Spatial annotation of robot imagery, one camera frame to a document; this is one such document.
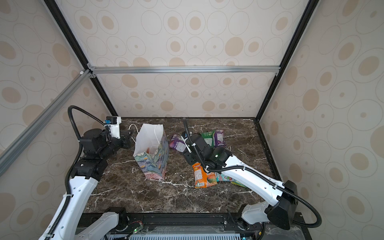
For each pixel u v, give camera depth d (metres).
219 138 1.00
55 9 0.68
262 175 0.43
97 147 0.51
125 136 0.60
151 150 0.96
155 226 0.73
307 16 0.71
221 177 0.85
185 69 0.93
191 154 0.64
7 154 0.51
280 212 0.38
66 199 0.41
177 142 1.01
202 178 0.85
